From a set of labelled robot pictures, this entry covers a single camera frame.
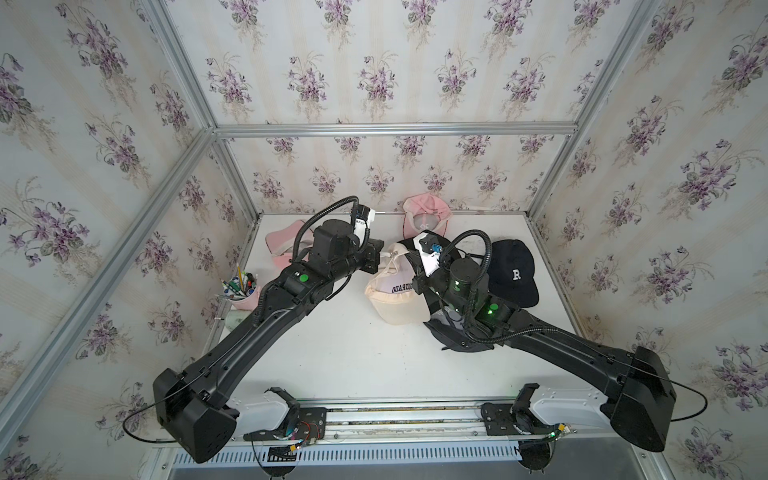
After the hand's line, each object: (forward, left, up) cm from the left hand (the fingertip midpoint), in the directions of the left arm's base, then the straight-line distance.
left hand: (384, 243), depth 71 cm
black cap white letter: (+7, -42, -24) cm, 49 cm away
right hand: (-1, -7, -1) cm, 8 cm away
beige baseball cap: (-3, -2, -19) cm, 20 cm away
